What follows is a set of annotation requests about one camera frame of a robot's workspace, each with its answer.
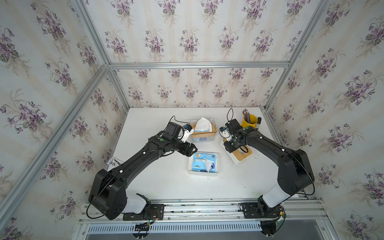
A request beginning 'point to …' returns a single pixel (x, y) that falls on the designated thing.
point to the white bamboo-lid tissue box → (238, 156)
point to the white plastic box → (217, 166)
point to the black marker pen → (258, 122)
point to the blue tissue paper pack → (203, 125)
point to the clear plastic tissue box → (202, 140)
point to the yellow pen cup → (253, 121)
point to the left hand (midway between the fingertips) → (193, 147)
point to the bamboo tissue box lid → (204, 135)
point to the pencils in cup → (246, 115)
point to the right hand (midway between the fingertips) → (231, 146)
